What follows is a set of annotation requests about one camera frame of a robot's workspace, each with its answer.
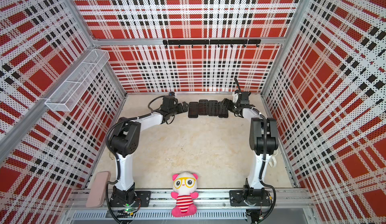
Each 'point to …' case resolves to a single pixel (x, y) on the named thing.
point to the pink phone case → (97, 193)
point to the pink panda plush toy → (185, 185)
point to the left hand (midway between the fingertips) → (183, 107)
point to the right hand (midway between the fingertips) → (226, 105)
